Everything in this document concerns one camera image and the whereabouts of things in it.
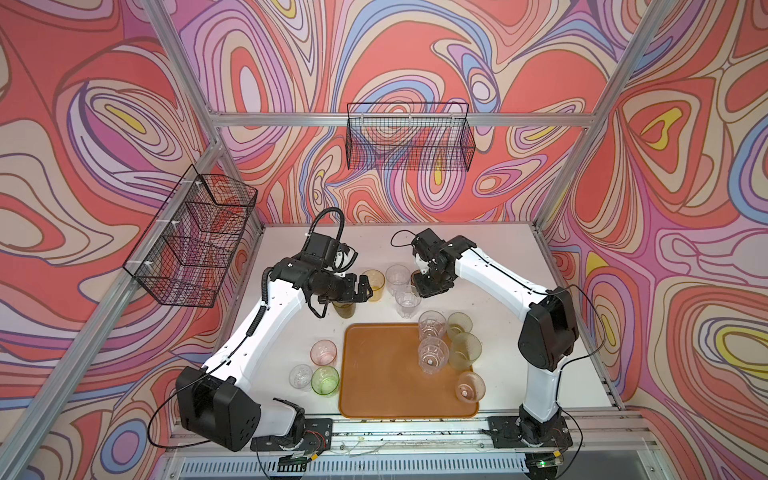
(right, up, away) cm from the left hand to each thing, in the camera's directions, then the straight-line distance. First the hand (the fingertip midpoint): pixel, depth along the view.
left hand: (362, 291), depth 77 cm
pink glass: (+29, -27, +3) cm, 40 cm away
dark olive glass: (-6, -7, +14) cm, 17 cm away
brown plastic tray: (+5, -25, +7) cm, 27 cm away
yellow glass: (+3, 0, +18) cm, 18 cm away
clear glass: (+10, +2, +24) cm, 26 cm away
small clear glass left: (-17, -24, +3) cm, 29 cm away
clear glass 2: (+13, -5, +19) cm, 23 cm away
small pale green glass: (+28, -11, +12) cm, 33 cm away
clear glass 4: (+20, -20, +8) cm, 29 cm away
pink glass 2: (-12, -18, +7) cm, 23 cm away
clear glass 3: (+21, -12, +15) cm, 29 cm away
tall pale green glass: (+29, -18, +8) cm, 36 cm away
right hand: (+19, -3, +10) cm, 21 cm away
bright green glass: (-11, -25, +5) cm, 28 cm away
